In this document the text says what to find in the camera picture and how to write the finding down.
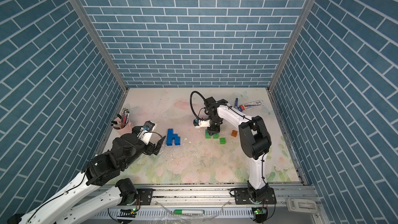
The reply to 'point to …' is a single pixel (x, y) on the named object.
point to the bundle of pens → (123, 118)
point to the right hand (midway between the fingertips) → (213, 129)
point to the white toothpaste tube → (256, 103)
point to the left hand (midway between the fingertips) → (160, 132)
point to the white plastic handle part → (298, 205)
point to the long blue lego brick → (171, 136)
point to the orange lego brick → (234, 133)
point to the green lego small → (223, 141)
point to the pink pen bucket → (127, 129)
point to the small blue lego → (170, 133)
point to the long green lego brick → (216, 136)
